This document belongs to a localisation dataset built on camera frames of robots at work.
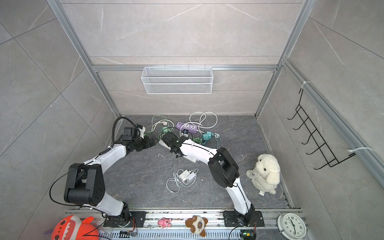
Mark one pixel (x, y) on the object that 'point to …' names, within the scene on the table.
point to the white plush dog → (265, 176)
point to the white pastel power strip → (161, 142)
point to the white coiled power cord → (206, 120)
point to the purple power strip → (190, 127)
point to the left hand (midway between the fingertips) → (152, 138)
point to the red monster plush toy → (72, 228)
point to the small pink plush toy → (164, 222)
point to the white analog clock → (291, 226)
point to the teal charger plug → (208, 135)
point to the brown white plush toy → (197, 225)
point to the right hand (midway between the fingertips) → (179, 147)
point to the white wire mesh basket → (177, 80)
